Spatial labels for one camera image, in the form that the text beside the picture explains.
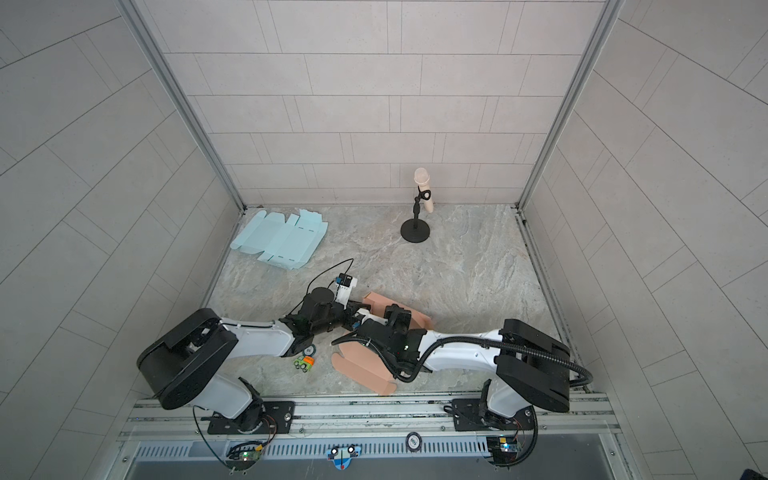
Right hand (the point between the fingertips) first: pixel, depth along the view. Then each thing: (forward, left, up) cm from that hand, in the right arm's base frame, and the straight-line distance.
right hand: (395, 309), depth 83 cm
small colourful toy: (-12, +25, -3) cm, 28 cm away
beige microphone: (+32, -10, +21) cm, 39 cm away
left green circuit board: (-31, +35, -4) cm, 47 cm away
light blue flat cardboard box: (+30, +36, -5) cm, 47 cm away
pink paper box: (-11, +10, -6) cm, 16 cm away
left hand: (+2, +5, -1) cm, 6 cm away
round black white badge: (-30, -2, -6) cm, 31 cm away
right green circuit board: (-33, -23, -8) cm, 41 cm away
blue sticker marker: (-32, +14, -5) cm, 35 cm away
